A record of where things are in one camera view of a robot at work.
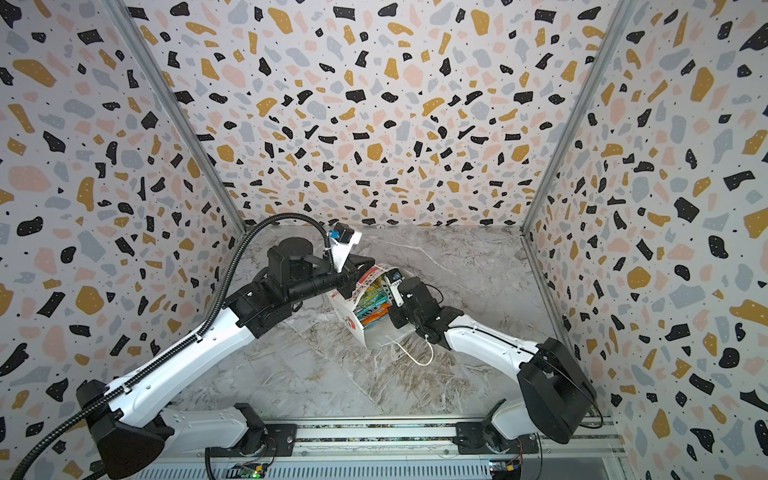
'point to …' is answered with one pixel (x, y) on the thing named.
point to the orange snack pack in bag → (377, 315)
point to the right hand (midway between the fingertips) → (389, 295)
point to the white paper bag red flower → (386, 334)
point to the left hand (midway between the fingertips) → (373, 257)
